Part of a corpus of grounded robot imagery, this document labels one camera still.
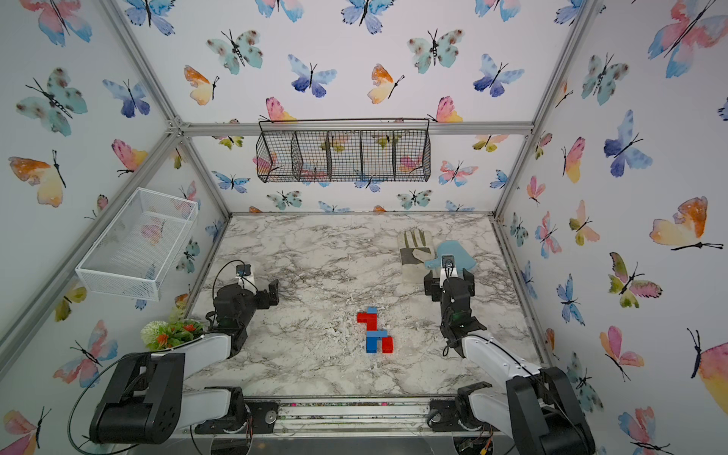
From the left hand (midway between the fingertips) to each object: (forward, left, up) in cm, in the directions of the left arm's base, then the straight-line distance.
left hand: (264, 277), depth 90 cm
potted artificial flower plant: (-21, +20, +7) cm, 30 cm away
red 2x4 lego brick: (-12, -33, -7) cm, 36 cm away
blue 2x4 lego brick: (-16, -34, -10) cm, 39 cm away
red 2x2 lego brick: (-19, -38, -8) cm, 44 cm away
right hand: (-2, -58, +6) cm, 59 cm away
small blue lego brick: (-8, -34, -9) cm, 36 cm away
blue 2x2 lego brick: (-19, -34, -7) cm, 40 cm away
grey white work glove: (+16, -51, -8) cm, 54 cm away
